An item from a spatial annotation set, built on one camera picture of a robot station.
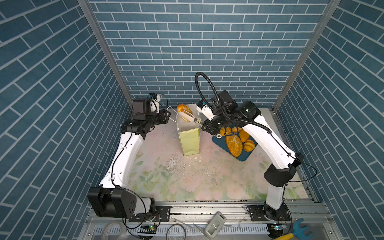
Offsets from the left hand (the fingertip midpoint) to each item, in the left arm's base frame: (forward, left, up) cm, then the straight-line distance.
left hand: (168, 112), depth 76 cm
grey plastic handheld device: (-46, -23, -30) cm, 59 cm away
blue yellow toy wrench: (-49, -61, -28) cm, 83 cm away
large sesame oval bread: (-4, -39, -25) cm, 47 cm away
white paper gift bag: (-9, -11, -7) cm, 15 cm away
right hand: (-9, -17, +1) cm, 19 cm away
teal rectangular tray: (+2, -31, -29) cm, 42 cm away
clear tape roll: (-47, +19, -29) cm, 58 cm away
